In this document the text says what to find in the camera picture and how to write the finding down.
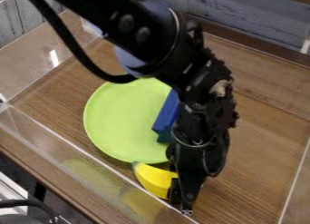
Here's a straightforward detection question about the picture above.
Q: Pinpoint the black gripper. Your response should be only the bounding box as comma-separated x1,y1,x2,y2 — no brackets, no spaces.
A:
164,124,231,216

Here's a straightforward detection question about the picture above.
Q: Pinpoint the yellow toy banana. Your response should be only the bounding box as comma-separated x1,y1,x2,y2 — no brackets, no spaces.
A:
132,161,177,200

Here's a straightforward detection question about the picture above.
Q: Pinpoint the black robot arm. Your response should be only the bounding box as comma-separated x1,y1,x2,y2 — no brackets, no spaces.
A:
28,0,239,215

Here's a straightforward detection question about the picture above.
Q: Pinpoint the green round plate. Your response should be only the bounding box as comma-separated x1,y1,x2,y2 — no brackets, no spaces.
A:
84,79,170,164

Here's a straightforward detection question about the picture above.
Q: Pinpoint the clear acrylic enclosure wall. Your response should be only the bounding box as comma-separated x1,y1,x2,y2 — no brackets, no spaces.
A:
0,24,310,224

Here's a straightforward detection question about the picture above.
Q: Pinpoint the black cable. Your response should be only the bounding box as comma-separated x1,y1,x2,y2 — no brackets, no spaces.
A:
0,200,61,224

